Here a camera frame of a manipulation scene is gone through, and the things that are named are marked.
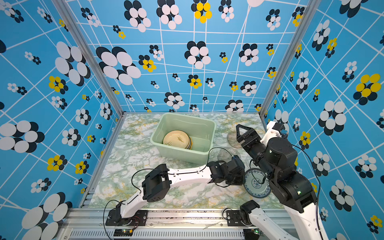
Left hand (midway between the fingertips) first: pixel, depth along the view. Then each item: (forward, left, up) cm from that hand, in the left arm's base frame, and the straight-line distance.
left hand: (251, 182), depth 75 cm
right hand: (+9, +10, +32) cm, 35 cm away
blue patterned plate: (0, -2, -3) cm, 3 cm away
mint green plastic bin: (+33, +25, 0) cm, 41 cm away
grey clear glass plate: (+21, +10, -11) cm, 26 cm away
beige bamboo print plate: (+32, +41, -6) cm, 52 cm away
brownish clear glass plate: (+34, +3, -10) cm, 36 cm away
